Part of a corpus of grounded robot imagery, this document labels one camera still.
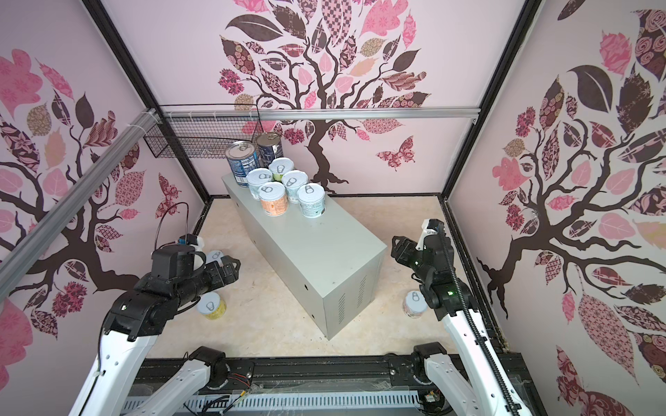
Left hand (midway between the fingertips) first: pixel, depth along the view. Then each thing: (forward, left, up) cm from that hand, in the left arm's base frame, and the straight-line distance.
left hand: (226, 272), depth 69 cm
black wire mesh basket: (+54, +21, +10) cm, 58 cm away
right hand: (+10, -49, +2) cm, 51 cm away
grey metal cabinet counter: (-4, -30, +10) cm, 32 cm away
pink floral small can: (-2, -56, -18) cm, 59 cm away
